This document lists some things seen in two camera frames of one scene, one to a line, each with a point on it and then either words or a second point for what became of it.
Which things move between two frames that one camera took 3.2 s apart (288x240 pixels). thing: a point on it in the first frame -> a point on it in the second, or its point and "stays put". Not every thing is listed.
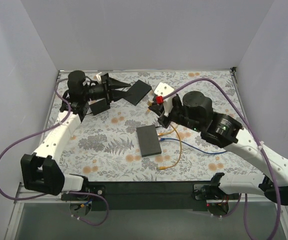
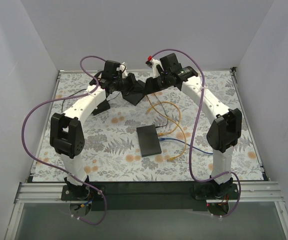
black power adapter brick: (98, 106) stays put
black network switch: (149, 140) stays put
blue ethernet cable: (163, 139) stays put
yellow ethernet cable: (165, 168) -> (176, 123)
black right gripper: (164, 116) -> (153, 84)
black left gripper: (107, 87) -> (124, 86)
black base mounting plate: (145, 195) stays put
